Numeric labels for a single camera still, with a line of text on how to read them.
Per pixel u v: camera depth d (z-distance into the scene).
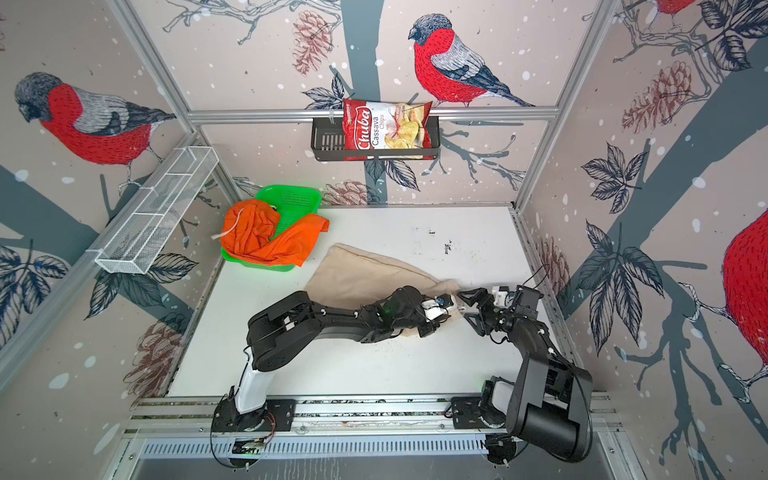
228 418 0.72
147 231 0.73
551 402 0.44
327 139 0.95
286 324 0.55
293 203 1.15
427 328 0.76
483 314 0.77
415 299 0.73
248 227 1.01
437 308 0.73
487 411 0.69
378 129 0.88
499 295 0.83
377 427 0.73
